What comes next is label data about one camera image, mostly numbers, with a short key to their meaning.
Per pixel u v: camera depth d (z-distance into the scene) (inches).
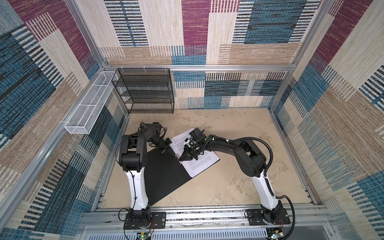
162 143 33.9
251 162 22.3
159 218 29.2
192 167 36.0
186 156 33.3
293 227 27.6
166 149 35.2
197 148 30.6
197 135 31.5
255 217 28.7
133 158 22.4
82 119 27.5
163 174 34.2
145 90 43.6
